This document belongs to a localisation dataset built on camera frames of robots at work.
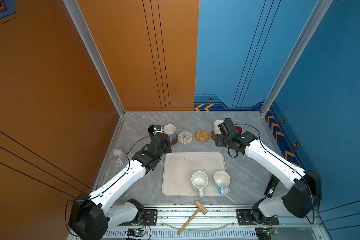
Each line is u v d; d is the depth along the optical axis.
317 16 0.71
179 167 0.91
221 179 0.84
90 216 0.38
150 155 0.59
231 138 0.61
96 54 0.86
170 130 1.02
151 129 1.53
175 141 1.01
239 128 0.99
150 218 0.74
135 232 0.71
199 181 0.85
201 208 0.75
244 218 0.72
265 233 0.71
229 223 0.73
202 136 1.05
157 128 0.69
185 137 1.05
